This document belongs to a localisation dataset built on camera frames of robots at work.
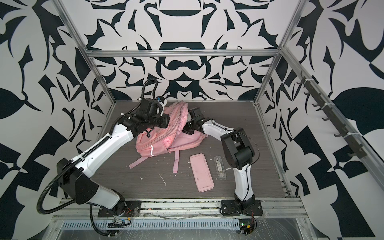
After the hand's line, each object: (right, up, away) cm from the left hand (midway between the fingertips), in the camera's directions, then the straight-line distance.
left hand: (169, 115), depth 78 cm
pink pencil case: (+18, -36, +5) cm, 40 cm away
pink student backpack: (0, -13, +5) cm, 14 cm away
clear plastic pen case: (+27, -30, +8) cm, 42 cm away
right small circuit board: (+37, -53, -7) cm, 65 cm away
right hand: (+2, -7, +15) cm, 17 cm away
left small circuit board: (-24, -52, -5) cm, 58 cm away
